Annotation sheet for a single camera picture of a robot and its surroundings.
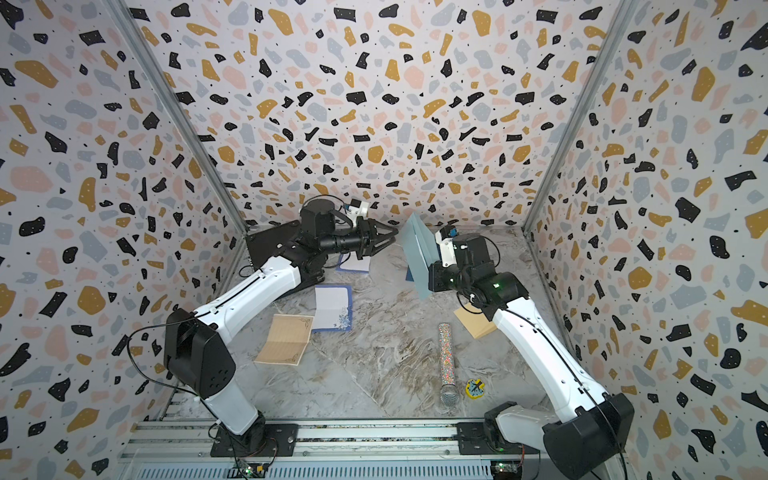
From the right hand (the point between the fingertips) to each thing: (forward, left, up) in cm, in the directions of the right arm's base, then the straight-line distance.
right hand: (429, 269), depth 75 cm
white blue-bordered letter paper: (+3, +30, -25) cm, 39 cm away
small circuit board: (-40, +42, -27) cm, 64 cm away
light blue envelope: (+5, +2, +1) cm, 6 cm away
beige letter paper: (-8, +43, -27) cm, 51 cm away
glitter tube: (-23, -6, -24) cm, 33 cm away
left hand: (+3, +7, +9) cm, 12 cm away
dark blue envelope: (+4, +5, -8) cm, 10 cm away
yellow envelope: (-1, -17, -27) cm, 32 cm away
